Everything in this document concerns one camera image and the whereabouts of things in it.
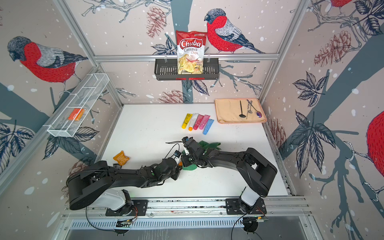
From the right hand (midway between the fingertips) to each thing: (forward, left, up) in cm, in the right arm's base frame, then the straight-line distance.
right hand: (181, 159), depth 86 cm
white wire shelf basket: (+6, +54, +27) cm, 61 cm away
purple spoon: (+41, -56, -4) cm, 69 cm away
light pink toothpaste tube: (+30, -13, -2) cm, 33 cm away
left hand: (-2, -1, -3) cm, 4 cm away
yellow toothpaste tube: (+34, -1, -3) cm, 34 cm away
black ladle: (+38, -42, -3) cm, 57 cm away
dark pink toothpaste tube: (+30, -8, -2) cm, 31 cm away
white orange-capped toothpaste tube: (+32, -5, -3) cm, 33 cm away
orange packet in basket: (+7, +47, +31) cm, 57 cm away
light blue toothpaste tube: (+27, -16, -3) cm, 31 cm away
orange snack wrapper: (+1, +38, -3) cm, 38 cm away
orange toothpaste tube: (-6, -1, +8) cm, 10 cm away
